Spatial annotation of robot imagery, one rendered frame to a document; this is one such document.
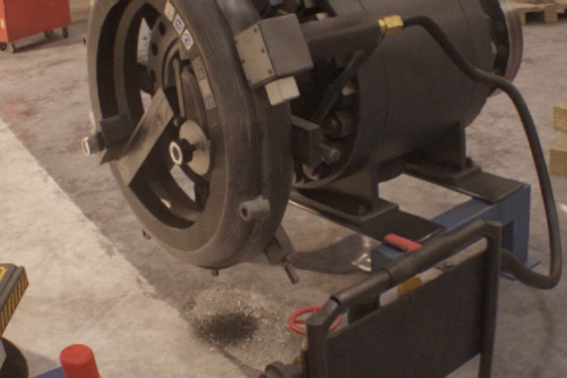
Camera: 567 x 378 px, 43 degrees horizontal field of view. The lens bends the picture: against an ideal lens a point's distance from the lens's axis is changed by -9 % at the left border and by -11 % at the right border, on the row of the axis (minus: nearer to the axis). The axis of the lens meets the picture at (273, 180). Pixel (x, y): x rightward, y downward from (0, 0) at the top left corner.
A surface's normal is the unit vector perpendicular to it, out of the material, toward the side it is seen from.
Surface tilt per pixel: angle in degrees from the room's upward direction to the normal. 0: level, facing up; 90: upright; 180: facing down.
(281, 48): 68
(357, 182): 90
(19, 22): 90
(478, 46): 84
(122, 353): 0
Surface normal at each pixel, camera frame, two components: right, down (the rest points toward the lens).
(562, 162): -0.62, 0.34
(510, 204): 0.60, 0.23
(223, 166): -0.80, 0.29
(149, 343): -0.10, -0.93
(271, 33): 0.52, -0.14
